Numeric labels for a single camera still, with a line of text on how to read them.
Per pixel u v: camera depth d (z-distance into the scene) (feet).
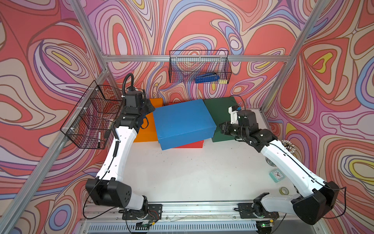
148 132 2.60
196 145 2.82
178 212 2.47
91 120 2.58
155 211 2.41
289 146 2.52
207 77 2.97
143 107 2.00
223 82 2.76
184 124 2.69
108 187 1.27
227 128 2.14
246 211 2.37
